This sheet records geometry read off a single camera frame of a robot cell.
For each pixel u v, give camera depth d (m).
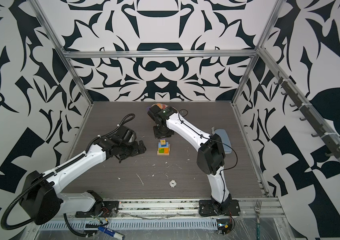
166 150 0.92
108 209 0.73
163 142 0.87
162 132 0.73
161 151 0.91
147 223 0.71
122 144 0.63
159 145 0.89
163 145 0.89
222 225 0.72
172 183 0.82
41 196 0.40
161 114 0.61
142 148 0.74
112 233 0.67
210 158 0.50
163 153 0.91
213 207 0.67
